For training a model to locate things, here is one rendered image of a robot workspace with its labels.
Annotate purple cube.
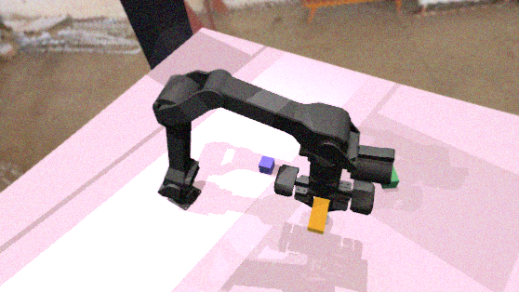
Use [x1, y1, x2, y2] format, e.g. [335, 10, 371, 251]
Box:
[259, 156, 275, 175]

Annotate green rectangular block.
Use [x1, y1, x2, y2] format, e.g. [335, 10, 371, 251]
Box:
[381, 166, 400, 189]

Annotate yellow bar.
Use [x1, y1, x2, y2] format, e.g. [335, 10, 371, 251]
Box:
[307, 197, 329, 235]

